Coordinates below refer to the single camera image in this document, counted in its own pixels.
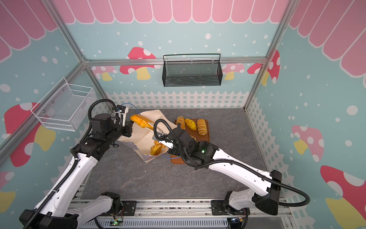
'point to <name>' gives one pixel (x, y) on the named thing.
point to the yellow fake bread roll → (202, 129)
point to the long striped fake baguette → (142, 121)
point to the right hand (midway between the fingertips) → (171, 135)
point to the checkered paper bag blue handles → (150, 134)
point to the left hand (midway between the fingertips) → (132, 123)
